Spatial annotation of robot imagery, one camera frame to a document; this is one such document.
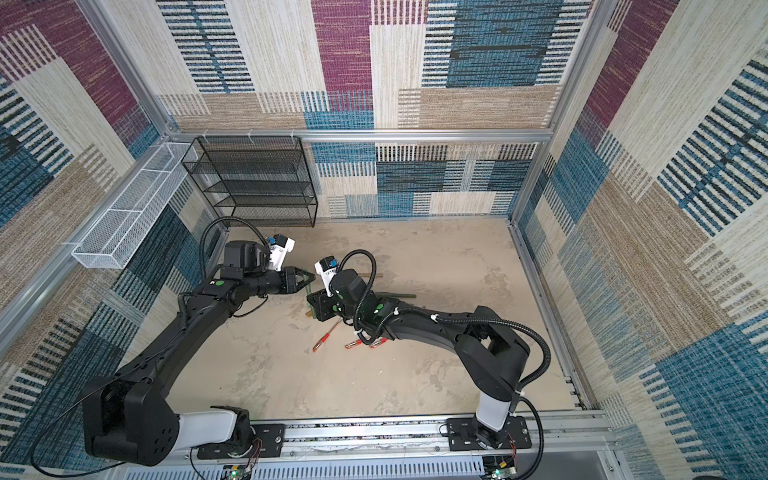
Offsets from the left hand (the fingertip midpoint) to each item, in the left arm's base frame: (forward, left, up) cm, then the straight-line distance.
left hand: (312, 273), depth 79 cm
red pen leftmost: (-8, -1, -22) cm, 23 cm away
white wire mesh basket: (+2, +45, +12) cm, 47 cm away
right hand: (-6, 0, -5) cm, 7 cm away
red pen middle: (-10, -10, -21) cm, 26 cm away
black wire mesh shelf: (+43, +24, -2) cm, 49 cm away
